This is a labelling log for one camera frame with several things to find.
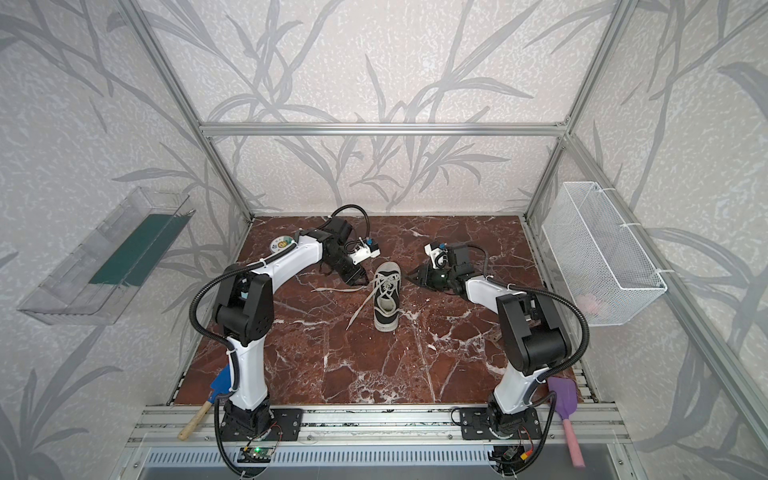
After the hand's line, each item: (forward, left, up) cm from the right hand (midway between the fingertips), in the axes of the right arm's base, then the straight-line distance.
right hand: (411, 269), depth 92 cm
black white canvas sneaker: (-3, +8, -5) cm, 10 cm away
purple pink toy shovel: (-33, -40, -8) cm, 53 cm away
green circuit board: (-46, +38, -10) cm, 61 cm away
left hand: (+1, +14, -1) cm, 14 cm away
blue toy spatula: (-31, +53, -11) cm, 62 cm away
